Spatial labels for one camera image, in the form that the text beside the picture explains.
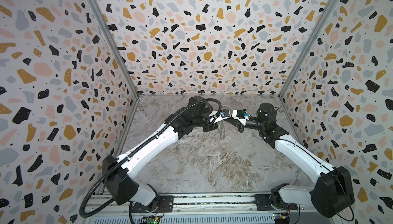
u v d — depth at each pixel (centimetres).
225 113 60
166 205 73
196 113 56
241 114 59
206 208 73
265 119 61
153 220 70
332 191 41
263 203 73
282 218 72
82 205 34
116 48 93
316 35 88
